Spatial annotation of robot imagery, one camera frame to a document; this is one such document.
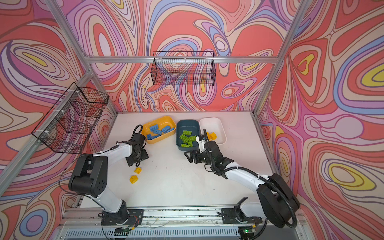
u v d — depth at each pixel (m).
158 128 1.08
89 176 0.47
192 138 1.01
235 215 0.66
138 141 0.77
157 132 1.07
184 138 1.02
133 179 0.85
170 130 1.04
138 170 0.88
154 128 1.07
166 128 1.08
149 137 1.02
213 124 1.08
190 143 1.00
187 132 1.06
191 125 1.08
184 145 0.96
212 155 0.64
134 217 0.73
